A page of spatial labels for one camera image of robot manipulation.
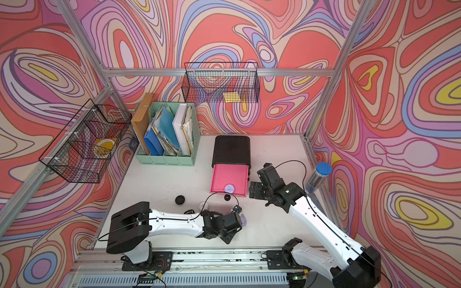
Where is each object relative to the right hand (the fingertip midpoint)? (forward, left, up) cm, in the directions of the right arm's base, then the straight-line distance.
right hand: (259, 194), depth 78 cm
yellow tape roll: (+12, +63, +20) cm, 67 cm away
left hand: (-13, +12, -13) cm, 22 cm away
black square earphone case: (-2, +33, -12) cm, 35 cm away
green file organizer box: (+32, +48, -10) cm, 59 cm away
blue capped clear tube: (+7, -28, +2) cm, 29 cm away
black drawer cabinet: (+27, +11, -1) cm, 29 cm away
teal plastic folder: (+36, +45, +10) cm, 59 cm away
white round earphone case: (+2, +28, -12) cm, 30 cm away
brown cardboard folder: (+28, +54, +20) cm, 64 cm away
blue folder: (+29, +53, +4) cm, 61 cm away
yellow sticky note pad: (+45, +10, +21) cm, 50 cm away
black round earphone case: (+5, +39, -13) cm, 42 cm away
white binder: (+36, +39, +13) cm, 54 cm away
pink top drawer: (+11, +10, -1) cm, 14 cm away
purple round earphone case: (+5, +13, -2) cm, 14 cm away
